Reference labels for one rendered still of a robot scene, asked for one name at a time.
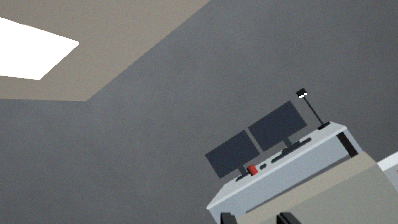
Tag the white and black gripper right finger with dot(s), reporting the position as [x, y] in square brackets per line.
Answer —
[286, 218]

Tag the grey backing panel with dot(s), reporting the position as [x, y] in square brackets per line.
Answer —
[356, 191]

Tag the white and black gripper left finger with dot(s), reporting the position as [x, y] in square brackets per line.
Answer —
[227, 218]

